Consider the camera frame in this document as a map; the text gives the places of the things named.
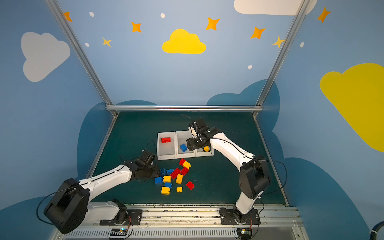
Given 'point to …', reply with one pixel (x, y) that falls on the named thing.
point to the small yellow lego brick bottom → (179, 189)
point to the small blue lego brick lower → (168, 185)
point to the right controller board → (245, 233)
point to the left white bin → (166, 151)
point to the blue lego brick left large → (158, 180)
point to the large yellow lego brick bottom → (165, 190)
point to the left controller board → (117, 232)
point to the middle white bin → (181, 137)
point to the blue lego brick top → (183, 147)
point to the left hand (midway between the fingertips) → (158, 171)
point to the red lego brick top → (182, 161)
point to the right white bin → (200, 152)
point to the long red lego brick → (175, 173)
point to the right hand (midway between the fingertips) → (194, 142)
